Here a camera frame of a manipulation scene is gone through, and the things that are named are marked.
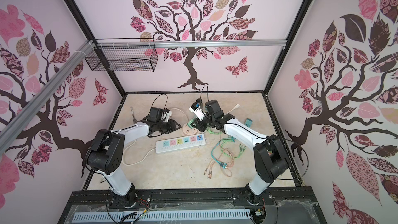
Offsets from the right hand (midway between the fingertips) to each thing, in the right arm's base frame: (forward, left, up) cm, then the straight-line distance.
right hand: (194, 119), depth 85 cm
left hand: (+1, +10, -10) cm, 14 cm away
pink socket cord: (+14, +9, -12) cm, 21 cm away
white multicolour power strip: (-8, +9, -13) cm, 18 cm away
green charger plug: (-3, +3, 0) cm, 4 cm away
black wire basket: (+38, +44, +19) cm, 61 cm away
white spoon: (+22, -30, -15) cm, 40 cm away
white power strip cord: (-17, +32, -15) cm, 39 cm away
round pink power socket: (0, +4, -13) cm, 14 cm away
